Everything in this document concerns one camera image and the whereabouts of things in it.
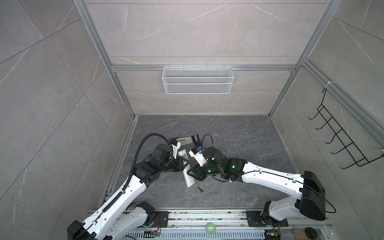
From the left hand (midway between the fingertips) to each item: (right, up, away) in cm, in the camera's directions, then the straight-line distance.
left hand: (188, 159), depth 73 cm
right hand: (0, -6, -1) cm, 6 cm away
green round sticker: (+11, -34, -1) cm, 35 cm away
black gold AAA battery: (+6, -19, +11) cm, 22 cm away
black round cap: (+58, -33, -5) cm, 67 cm away
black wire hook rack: (+70, +8, -9) cm, 71 cm away
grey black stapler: (-4, +7, +29) cm, 30 cm away
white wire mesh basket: (+5, +48, +28) cm, 56 cm away
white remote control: (0, -9, -3) cm, 9 cm away
